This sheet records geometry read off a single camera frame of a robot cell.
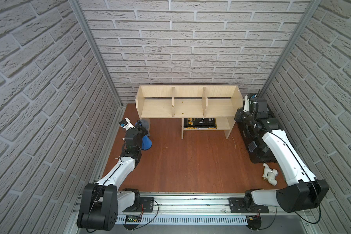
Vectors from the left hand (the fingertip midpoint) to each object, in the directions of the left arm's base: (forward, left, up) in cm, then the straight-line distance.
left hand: (136, 120), depth 83 cm
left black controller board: (-47, -2, -23) cm, 53 cm away
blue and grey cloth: (-11, -6, -7) cm, 14 cm away
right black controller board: (-48, -62, -19) cm, 81 cm away
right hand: (0, -59, +8) cm, 59 cm away
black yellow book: (+2, -39, -6) cm, 39 cm away
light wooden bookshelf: (+7, -37, +4) cm, 38 cm away
